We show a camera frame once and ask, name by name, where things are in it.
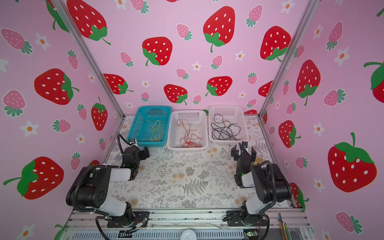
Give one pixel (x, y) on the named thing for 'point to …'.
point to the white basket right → (233, 113)
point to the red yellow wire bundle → (156, 130)
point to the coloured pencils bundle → (284, 229)
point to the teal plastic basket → (150, 126)
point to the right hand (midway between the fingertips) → (245, 146)
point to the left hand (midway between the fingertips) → (138, 147)
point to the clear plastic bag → (118, 157)
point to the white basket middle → (197, 119)
